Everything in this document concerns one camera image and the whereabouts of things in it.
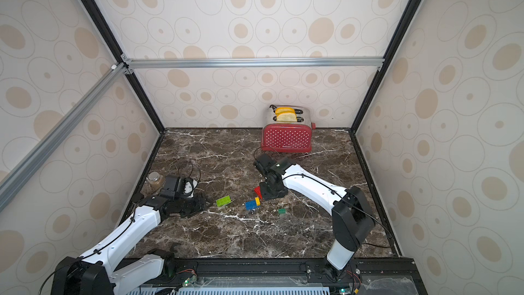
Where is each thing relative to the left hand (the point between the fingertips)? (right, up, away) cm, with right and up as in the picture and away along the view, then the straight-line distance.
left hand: (213, 203), depth 82 cm
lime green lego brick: (+2, -2, +10) cm, 10 cm away
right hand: (+22, +1, +1) cm, 22 cm away
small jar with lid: (-26, +8, +6) cm, 28 cm away
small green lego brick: (+28, -5, +6) cm, 29 cm away
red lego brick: (+18, +3, +12) cm, 22 cm away
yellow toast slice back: (+30, +41, +19) cm, 54 cm away
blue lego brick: (+15, -3, +8) cm, 17 cm away
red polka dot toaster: (+32, +31, +15) cm, 47 cm away
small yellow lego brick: (+18, 0, +7) cm, 19 cm away
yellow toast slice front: (+31, +37, +16) cm, 51 cm away
